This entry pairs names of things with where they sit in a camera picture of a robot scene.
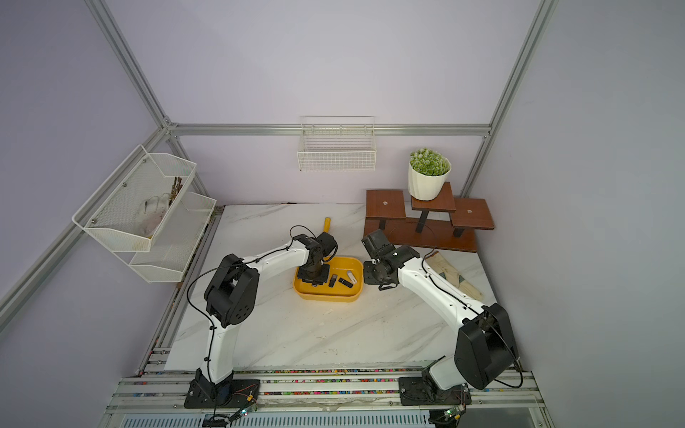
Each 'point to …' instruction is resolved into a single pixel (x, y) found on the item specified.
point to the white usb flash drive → (351, 276)
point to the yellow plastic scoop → (326, 226)
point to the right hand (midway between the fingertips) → (376, 279)
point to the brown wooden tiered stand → (443, 224)
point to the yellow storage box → (306, 292)
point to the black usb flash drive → (345, 283)
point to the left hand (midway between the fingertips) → (316, 282)
